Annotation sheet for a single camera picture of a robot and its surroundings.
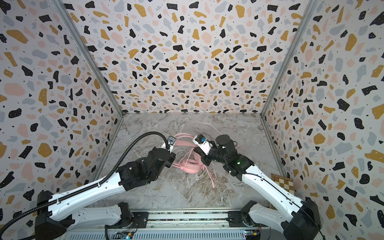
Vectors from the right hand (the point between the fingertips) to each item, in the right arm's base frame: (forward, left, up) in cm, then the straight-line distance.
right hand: (194, 145), depth 71 cm
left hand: (-1, +11, +1) cm, 11 cm away
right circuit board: (-33, -28, -28) cm, 51 cm away
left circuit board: (-34, +33, -26) cm, 54 cm away
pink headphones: (-7, +2, -8) cm, 11 cm away
